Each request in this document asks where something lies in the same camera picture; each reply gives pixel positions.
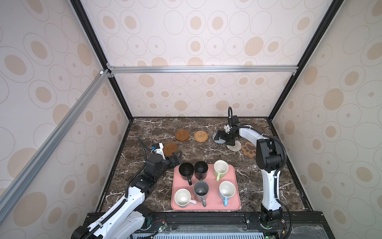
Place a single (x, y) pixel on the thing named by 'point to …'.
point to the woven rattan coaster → (201, 136)
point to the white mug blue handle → (227, 190)
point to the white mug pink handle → (182, 198)
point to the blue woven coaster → (220, 141)
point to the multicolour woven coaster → (235, 148)
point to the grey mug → (201, 190)
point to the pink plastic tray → (214, 201)
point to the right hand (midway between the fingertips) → (219, 139)
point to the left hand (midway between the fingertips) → (180, 153)
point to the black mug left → (186, 170)
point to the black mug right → (200, 170)
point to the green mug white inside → (221, 168)
